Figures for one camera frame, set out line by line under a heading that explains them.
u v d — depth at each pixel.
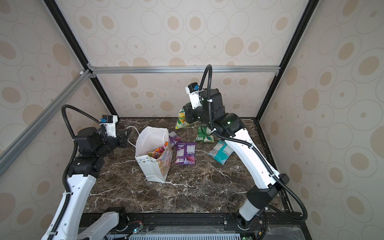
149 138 0.85
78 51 0.81
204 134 1.07
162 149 0.87
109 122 0.57
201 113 0.52
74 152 0.50
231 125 0.44
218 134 0.44
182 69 0.90
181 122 0.70
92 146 0.51
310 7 0.69
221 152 0.97
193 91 0.53
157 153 0.85
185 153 0.97
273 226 0.73
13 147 0.53
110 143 0.58
